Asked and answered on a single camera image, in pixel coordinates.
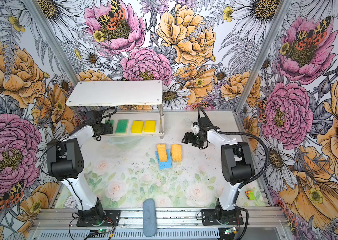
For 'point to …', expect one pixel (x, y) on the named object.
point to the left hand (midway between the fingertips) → (106, 132)
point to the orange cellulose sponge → (162, 151)
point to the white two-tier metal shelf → (123, 93)
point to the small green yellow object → (250, 195)
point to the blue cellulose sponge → (164, 165)
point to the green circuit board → (100, 233)
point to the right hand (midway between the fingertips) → (187, 146)
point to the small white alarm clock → (70, 202)
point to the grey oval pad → (149, 218)
